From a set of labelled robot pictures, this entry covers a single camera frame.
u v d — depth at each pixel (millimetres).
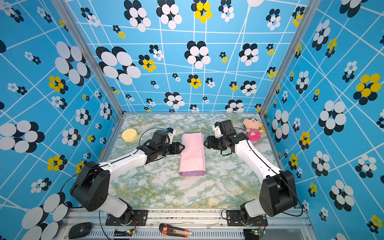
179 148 801
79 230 683
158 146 682
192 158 866
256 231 705
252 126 1046
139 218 737
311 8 682
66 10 697
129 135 1050
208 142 753
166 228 704
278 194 416
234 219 725
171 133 799
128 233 703
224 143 631
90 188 438
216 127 772
